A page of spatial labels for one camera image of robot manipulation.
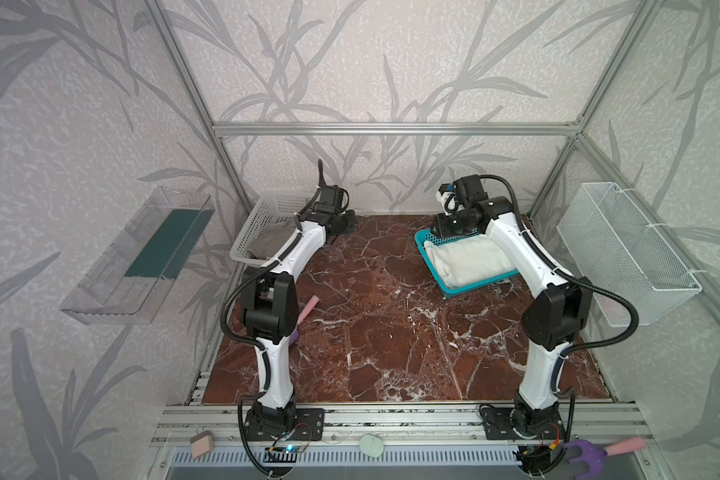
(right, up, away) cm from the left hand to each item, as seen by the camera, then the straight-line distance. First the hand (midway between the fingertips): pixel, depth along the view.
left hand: (353, 210), depth 95 cm
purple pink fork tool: (+59, -60, -26) cm, 88 cm away
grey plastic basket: (-35, +3, +23) cm, 42 cm away
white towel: (+39, -16, +7) cm, 43 cm away
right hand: (+25, -3, -6) cm, 26 cm away
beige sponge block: (-34, -58, -26) cm, 72 cm away
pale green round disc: (+7, -58, -26) cm, 64 cm away
